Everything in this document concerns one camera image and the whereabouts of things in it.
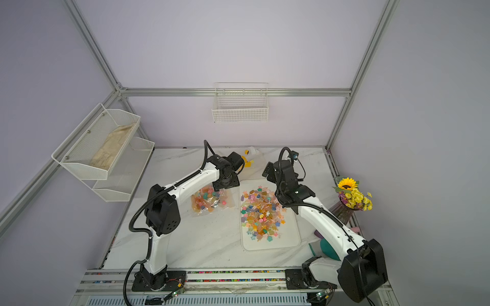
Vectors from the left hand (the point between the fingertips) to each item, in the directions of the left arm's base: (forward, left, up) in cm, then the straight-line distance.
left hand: (229, 187), depth 91 cm
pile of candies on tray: (-10, -16, -8) cm, 20 cm away
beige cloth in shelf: (+2, +49, +21) cm, 53 cm away
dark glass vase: (-17, -47, +7) cm, 51 cm away
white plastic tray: (-21, -28, -8) cm, 36 cm away
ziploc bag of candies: (-3, +12, -8) cm, 15 cm away
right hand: (+1, -23, +12) cm, 25 cm away
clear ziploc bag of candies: (+27, -11, -7) cm, 30 cm away
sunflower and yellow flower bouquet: (-13, -48, +15) cm, 52 cm away
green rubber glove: (-27, -44, -10) cm, 52 cm away
